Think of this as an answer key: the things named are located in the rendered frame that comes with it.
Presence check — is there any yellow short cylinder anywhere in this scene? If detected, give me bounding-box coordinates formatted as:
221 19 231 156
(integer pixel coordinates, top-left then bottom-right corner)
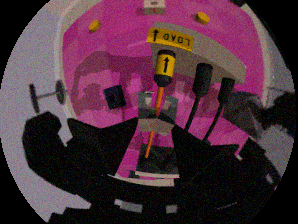
194 12 210 26
88 20 101 32

